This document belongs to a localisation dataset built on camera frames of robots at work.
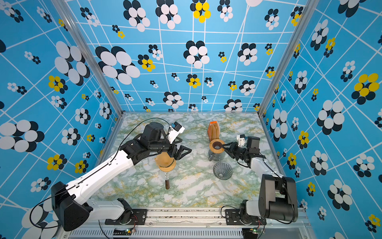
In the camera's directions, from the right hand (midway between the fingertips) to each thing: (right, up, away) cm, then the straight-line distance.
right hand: (224, 147), depth 88 cm
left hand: (-21, +4, -17) cm, 27 cm away
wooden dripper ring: (-31, -10, -9) cm, 34 cm away
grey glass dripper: (-2, -13, -3) cm, 13 cm away
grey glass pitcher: (-3, -6, +3) cm, 8 cm away
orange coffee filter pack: (-5, +10, +11) cm, 16 cm away
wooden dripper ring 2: (-5, +1, +2) cm, 5 cm away
